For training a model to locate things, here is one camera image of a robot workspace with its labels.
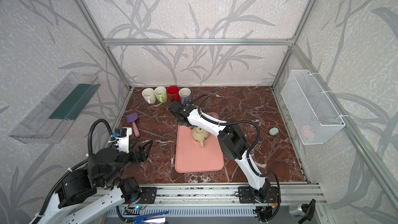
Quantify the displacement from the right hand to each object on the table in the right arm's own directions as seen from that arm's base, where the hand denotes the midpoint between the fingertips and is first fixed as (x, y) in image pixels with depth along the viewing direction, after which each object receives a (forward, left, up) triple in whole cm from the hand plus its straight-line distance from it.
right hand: (187, 116), depth 93 cm
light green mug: (+18, +20, 0) cm, 27 cm away
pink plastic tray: (-22, -3, -9) cm, 24 cm away
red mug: (+20, +12, 0) cm, 23 cm away
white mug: (+17, +28, 0) cm, 33 cm away
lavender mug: (+22, +5, -4) cm, 23 cm away
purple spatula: (+4, +39, -7) cm, 40 cm away
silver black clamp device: (-47, -51, +5) cm, 69 cm away
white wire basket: (-19, -56, +27) cm, 65 cm away
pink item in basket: (-17, -60, +12) cm, 63 cm away
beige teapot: (-12, -8, -1) cm, 14 cm away
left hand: (-23, +12, +19) cm, 31 cm away
